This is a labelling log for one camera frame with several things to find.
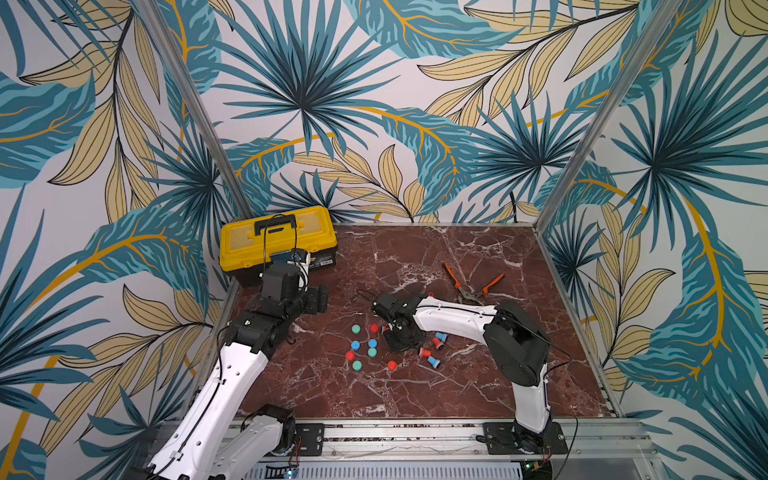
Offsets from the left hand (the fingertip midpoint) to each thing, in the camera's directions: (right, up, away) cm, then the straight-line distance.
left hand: (308, 289), depth 75 cm
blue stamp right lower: (+33, -22, +10) cm, 41 cm away
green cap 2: (+15, -20, +13) cm, 28 cm away
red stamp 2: (+35, -18, +13) cm, 41 cm away
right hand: (+23, -19, +14) cm, 33 cm away
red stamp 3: (+31, -19, +11) cm, 38 cm away
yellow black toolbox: (-24, +12, +16) cm, 31 cm away
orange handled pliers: (+50, -5, +25) cm, 56 cm away
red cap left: (+9, -21, +13) cm, 26 cm away
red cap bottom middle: (+21, -23, +11) cm, 33 cm away
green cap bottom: (+11, -23, +11) cm, 28 cm away
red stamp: (+34, -4, +23) cm, 41 cm away
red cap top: (+16, -14, +18) cm, 28 cm away
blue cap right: (+15, -18, +15) cm, 28 cm away
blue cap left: (+10, -18, +13) cm, 25 cm away
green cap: (+10, -14, +18) cm, 25 cm away
